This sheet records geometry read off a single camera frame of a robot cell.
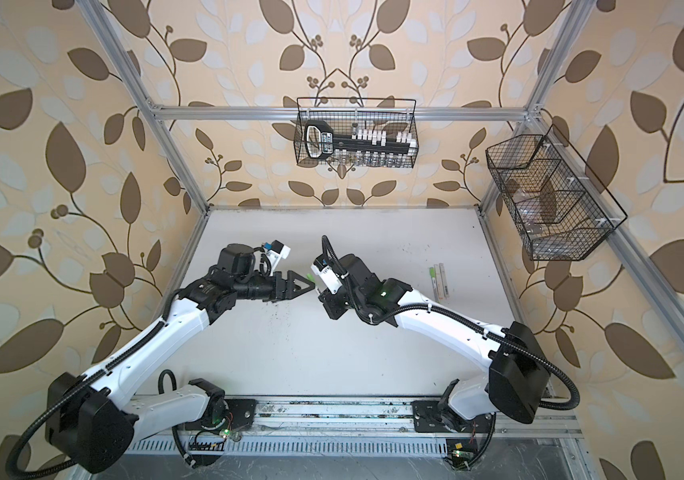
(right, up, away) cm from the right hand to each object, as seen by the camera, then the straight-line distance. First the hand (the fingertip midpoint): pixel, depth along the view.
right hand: (322, 298), depth 77 cm
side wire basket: (+60, +22, -3) cm, 64 cm away
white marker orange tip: (+37, +1, +22) cm, 43 cm away
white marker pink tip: (+38, -1, +20) cm, 43 cm away
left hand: (-3, +4, -3) cm, 6 cm away
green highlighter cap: (-2, +6, -6) cm, 9 cm away
